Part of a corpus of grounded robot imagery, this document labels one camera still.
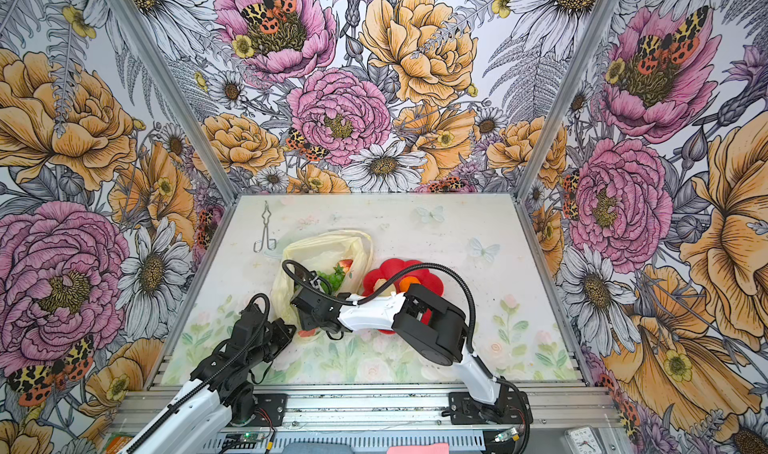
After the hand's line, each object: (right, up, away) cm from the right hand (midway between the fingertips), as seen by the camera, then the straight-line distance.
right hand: (314, 319), depth 89 cm
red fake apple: (+8, +15, +8) cm, 19 cm away
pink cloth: (+33, -24, -18) cm, 45 cm away
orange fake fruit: (+27, +10, +4) cm, 29 cm away
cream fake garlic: (+21, +8, +1) cm, 23 cm away
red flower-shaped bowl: (+34, +11, +6) cm, 36 cm away
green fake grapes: (+5, +11, +3) cm, 13 cm away
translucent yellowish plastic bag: (-1, +19, +13) cm, 23 cm away
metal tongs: (-20, +21, +19) cm, 35 cm away
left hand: (-4, -4, -3) cm, 6 cm away
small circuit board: (-10, -22, -18) cm, 30 cm away
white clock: (+66, -21, -20) cm, 72 cm away
